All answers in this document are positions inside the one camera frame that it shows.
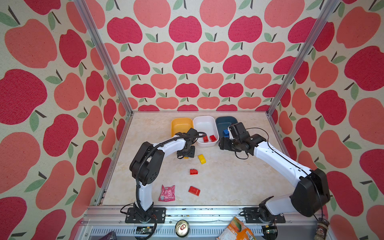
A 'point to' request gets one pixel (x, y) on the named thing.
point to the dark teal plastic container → (223, 123)
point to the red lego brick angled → (213, 138)
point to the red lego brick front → (193, 190)
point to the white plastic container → (207, 124)
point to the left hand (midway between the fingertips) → (191, 155)
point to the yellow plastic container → (181, 125)
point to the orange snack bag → (236, 230)
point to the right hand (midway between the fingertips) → (226, 143)
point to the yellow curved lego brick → (202, 158)
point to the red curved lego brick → (193, 172)
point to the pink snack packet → (167, 193)
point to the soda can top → (182, 228)
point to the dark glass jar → (322, 225)
